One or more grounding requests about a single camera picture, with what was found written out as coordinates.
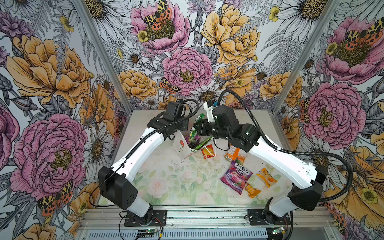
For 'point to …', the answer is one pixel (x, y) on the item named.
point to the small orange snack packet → (252, 192)
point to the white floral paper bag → (180, 145)
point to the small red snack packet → (208, 152)
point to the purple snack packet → (197, 138)
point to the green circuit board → (146, 233)
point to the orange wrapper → (266, 177)
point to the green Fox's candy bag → (193, 131)
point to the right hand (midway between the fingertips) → (194, 129)
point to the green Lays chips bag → (203, 143)
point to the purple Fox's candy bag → (236, 177)
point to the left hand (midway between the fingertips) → (182, 125)
